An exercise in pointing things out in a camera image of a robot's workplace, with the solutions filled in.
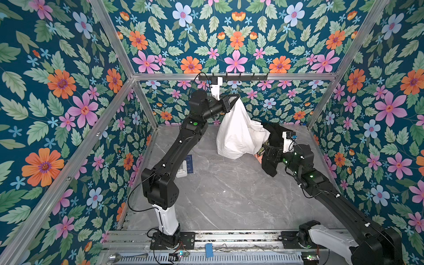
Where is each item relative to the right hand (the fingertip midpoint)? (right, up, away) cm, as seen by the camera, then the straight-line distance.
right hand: (273, 143), depth 77 cm
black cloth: (+13, +8, +36) cm, 40 cm away
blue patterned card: (-44, -13, +21) cm, 51 cm away
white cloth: (-16, +5, +5) cm, 18 cm away
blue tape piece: (-30, -47, -5) cm, 57 cm away
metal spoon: (-69, -48, -9) cm, 85 cm away
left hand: (-16, +21, -13) cm, 30 cm away
